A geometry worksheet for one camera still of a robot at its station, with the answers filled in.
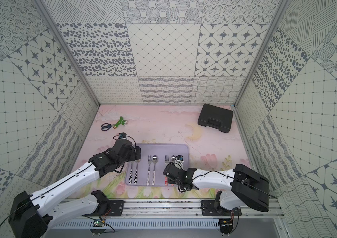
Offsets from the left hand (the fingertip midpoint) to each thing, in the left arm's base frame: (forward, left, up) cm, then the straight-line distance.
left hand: (134, 147), depth 81 cm
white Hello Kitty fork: (-2, -7, -14) cm, 16 cm away
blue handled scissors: (+24, +29, -13) cm, 40 cm away
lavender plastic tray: (+7, -15, -18) cm, 24 cm away
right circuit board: (-32, -49, -18) cm, 61 cm away
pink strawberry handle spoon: (0, -22, -13) cm, 25 cm away
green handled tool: (+28, +17, -11) cm, 34 cm away
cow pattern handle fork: (-12, +3, -14) cm, 18 cm away
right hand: (-11, -21, -14) cm, 28 cm away
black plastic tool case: (+32, -53, -10) cm, 63 cm away
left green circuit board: (-33, +14, -16) cm, 40 cm away
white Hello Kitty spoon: (-2, -10, -12) cm, 16 cm away
